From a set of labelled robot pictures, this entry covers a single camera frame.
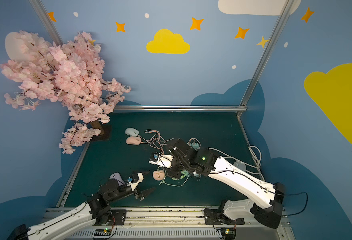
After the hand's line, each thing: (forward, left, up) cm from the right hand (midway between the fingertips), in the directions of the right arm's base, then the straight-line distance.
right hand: (166, 163), depth 67 cm
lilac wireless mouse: (+1, +31, -22) cm, 38 cm away
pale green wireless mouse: (+34, +31, -23) cm, 51 cm away
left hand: (-2, +8, -12) cm, 14 cm away
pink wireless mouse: (+27, +29, -22) cm, 45 cm away
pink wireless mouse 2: (-3, +4, -7) cm, 8 cm away
